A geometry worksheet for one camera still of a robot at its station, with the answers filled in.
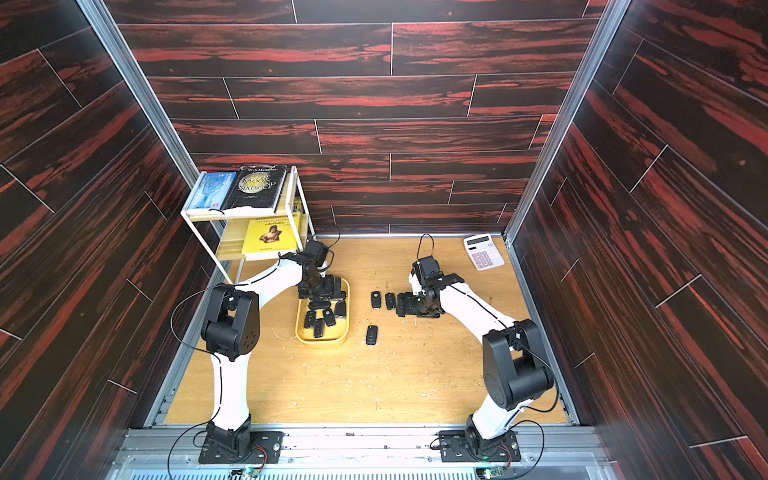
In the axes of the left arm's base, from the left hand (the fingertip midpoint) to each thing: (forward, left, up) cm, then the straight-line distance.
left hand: (331, 292), depth 101 cm
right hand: (-8, -28, +4) cm, 30 cm away
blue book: (+13, +33, +32) cm, 47 cm away
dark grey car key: (-5, -3, -2) cm, 7 cm away
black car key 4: (-15, -14, -2) cm, 21 cm away
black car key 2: (-10, +6, -1) cm, 12 cm away
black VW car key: (-9, 0, -1) cm, 9 cm away
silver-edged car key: (-14, +2, -1) cm, 14 cm away
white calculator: (+21, -56, -1) cm, 60 cm away
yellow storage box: (-16, -3, -2) cm, 16 cm away
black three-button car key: (-2, -15, -2) cm, 16 cm away
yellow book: (+10, +20, +17) cm, 28 cm away
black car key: (-5, +4, 0) cm, 6 cm away
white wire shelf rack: (+12, +32, +15) cm, 38 cm away
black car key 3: (-2, -20, -2) cm, 20 cm away
